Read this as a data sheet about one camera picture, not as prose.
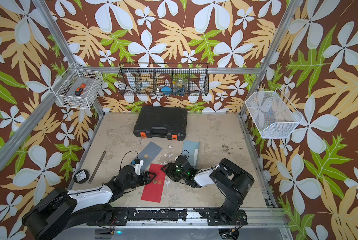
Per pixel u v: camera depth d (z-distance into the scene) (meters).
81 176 0.86
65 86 0.81
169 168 0.80
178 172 0.77
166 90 0.94
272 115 0.84
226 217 0.64
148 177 0.77
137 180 0.70
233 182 0.47
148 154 0.96
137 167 0.80
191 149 1.02
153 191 0.83
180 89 0.96
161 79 0.98
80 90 0.80
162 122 1.07
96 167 0.91
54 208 0.47
